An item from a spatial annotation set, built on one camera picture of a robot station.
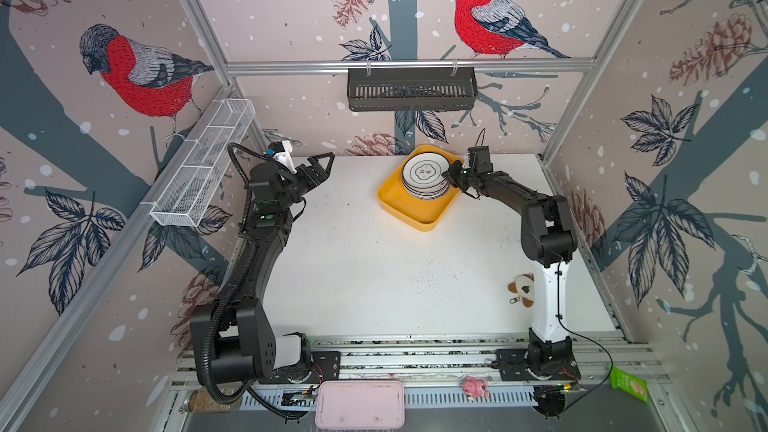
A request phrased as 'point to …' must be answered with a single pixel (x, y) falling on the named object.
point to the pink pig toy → (475, 389)
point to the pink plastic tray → (360, 405)
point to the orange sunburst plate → (426, 194)
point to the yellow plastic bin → (397, 201)
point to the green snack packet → (624, 381)
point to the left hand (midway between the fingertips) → (325, 159)
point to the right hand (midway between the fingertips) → (441, 174)
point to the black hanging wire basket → (412, 90)
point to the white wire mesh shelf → (202, 163)
